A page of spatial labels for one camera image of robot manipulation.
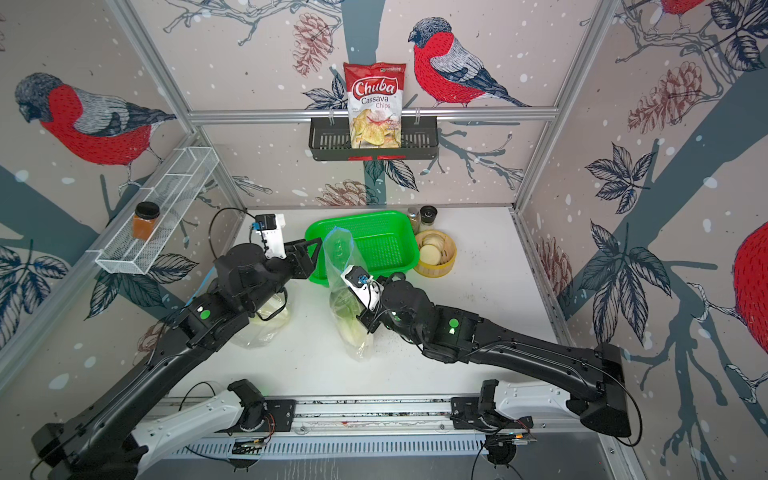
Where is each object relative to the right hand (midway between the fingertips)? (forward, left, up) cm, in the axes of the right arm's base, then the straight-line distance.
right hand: (352, 286), depth 64 cm
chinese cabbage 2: (-3, +2, -7) cm, 7 cm away
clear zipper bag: (+15, +6, -9) cm, 19 cm away
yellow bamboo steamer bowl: (+32, -27, -27) cm, 49 cm away
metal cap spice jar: (+42, -15, -20) cm, 48 cm away
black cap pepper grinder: (+40, -20, -19) cm, 49 cm away
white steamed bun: (+26, -20, -23) cm, 40 cm away
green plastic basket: (+36, -4, -30) cm, 47 cm away
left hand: (+9, +8, +7) cm, 14 cm away
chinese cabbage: (-8, +13, +4) cm, 16 cm away
